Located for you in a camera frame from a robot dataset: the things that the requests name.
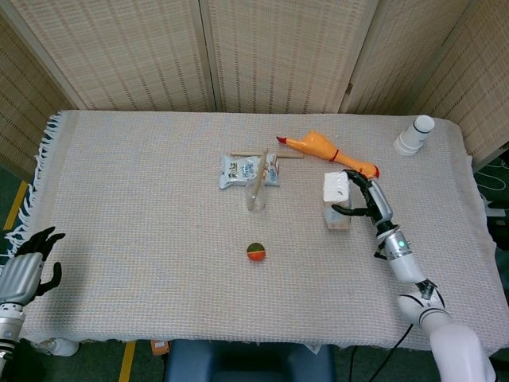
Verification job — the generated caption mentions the yellow rubber chicken toy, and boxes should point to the yellow rubber chicken toy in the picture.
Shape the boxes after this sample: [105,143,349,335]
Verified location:
[276,130,381,180]

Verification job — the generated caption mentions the black cable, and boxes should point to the black cable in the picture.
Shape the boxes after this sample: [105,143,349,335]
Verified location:
[348,324,414,382]

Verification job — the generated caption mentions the white snack packet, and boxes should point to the white snack packet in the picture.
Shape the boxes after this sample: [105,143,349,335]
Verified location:
[217,153,282,190]

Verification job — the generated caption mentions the wooden drumstick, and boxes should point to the wooden drumstick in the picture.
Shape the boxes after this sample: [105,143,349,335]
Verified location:
[250,147,270,210]

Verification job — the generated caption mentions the woven folding screen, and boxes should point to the woven folding screen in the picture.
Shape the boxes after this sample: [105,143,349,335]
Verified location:
[0,0,509,180]

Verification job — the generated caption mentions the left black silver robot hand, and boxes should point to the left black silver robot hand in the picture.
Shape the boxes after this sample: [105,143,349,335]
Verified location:
[0,226,67,306]

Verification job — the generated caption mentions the white tissue pack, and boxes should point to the white tissue pack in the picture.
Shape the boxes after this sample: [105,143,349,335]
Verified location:
[321,170,354,231]

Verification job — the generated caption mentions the beige woven tablecloth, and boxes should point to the beige woven tablecloth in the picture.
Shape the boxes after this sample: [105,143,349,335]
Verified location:
[6,109,498,353]

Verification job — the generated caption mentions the white paper cup stack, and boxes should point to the white paper cup stack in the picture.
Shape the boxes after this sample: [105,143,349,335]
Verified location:
[393,114,435,157]

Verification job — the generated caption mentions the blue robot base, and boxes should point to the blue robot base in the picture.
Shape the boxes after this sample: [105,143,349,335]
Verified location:
[165,338,337,382]

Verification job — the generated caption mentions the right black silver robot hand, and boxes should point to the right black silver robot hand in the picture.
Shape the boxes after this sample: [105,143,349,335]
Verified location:
[332,169,394,230]

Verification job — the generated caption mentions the orange green ball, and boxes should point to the orange green ball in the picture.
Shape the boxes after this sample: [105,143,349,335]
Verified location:
[246,241,267,264]

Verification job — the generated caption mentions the white cable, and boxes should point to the white cable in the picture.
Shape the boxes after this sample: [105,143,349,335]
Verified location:
[475,154,509,194]

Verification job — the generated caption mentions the clear glass jar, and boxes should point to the clear glass jar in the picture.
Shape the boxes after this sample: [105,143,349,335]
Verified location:
[245,181,268,212]

